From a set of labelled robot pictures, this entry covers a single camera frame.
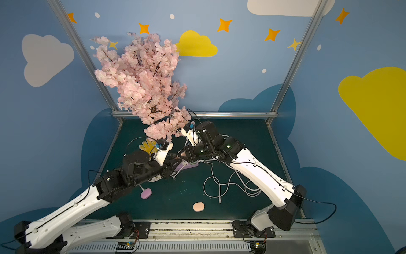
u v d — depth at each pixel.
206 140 0.51
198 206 0.81
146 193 0.81
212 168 0.92
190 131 0.60
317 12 0.71
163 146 0.53
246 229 0.74
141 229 0.74
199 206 0.81
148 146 1.06
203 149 0.56
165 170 0.56
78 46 0.80
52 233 0.39
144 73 0.68
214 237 0.73
